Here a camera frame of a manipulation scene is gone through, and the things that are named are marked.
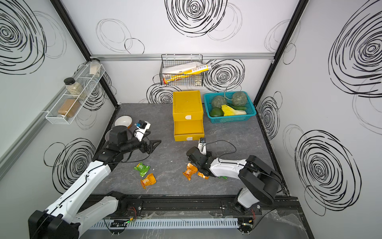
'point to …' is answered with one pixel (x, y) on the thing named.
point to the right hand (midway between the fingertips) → (197, 152)
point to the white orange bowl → (124, 120)
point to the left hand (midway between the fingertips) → (154, 136)
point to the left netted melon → (218, 101)
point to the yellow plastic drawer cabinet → (188, 115)
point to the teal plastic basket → (250, 109)
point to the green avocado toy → (216, 112)
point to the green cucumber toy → (236, 107)
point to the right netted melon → (239, 98)
